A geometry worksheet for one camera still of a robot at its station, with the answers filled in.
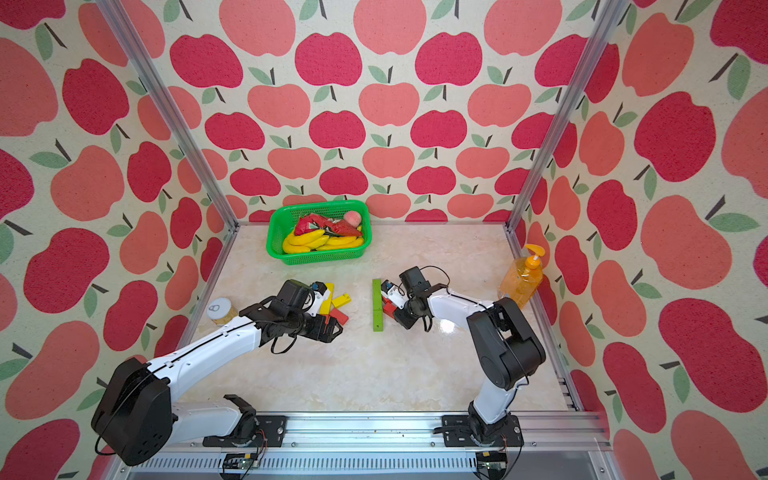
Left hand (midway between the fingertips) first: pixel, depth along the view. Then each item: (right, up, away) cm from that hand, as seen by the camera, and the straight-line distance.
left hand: (331, 331), depth 83 cm
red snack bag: (-11, +33, +24) cm, 43 cm away
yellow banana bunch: (-15, +26, +24) cm, 38 cm away
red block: (+17, +4, +12) cm, 21 cm away
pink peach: (+3, +36, +32) cm, 48 cm away
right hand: (+21, +1, +11) cm, 24 cm away
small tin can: (-35, +4, +7) cm, 36 cm away
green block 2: (+13, +5, +13) cm, 19 cm away
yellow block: (+1, +6, +15) cm, 16 cm away
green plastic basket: (-24, +35, +30) cm, 52 cm away
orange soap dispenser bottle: (+54, +15, +1) cm, 57 cm away
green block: (+13, +7, +16) cm, 22 cm away
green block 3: (+13, 0, +10) cm, 16 cm away
